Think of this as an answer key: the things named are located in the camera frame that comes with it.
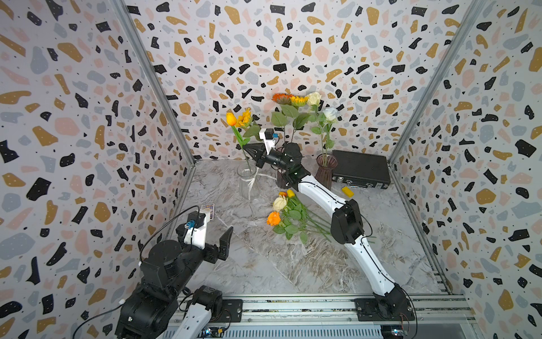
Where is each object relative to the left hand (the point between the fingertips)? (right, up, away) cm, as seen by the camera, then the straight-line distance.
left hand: (218, 223), depth 60 cm
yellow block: (+52, +6, +49) cm, 72 cm away
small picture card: (-16, -1, +40) cm, 43 cm away
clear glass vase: (+2, +11, +36) cm, 37 cm away
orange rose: (+15, -5, +34) cm, 38 cm away
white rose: (+38, +40, +30) cm, 63 cm away
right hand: (+4, +25, +19) cm, 32 cm away
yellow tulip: (+24, -1, +38) cm, 45 cm away
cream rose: (+17, +1, +36) cm, 39 cm away
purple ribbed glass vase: (+37, +15, +35) cm, 54 cm away
